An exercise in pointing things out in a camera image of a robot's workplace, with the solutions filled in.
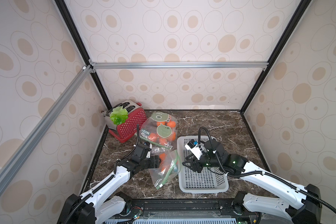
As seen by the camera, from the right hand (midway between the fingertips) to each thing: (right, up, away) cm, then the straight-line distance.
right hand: (188, 158), depth 72 cm
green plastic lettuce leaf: (-43, +24, +18) cm, 52 cm away
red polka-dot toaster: (-33, +21, +25) cm, 47 cm away
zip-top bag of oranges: (-17, +13, +23) cm, 31 cm away
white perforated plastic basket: (+14, -16, +11) cm, 24 cm away
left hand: (-16, -3, +10) cm, 19 cm away
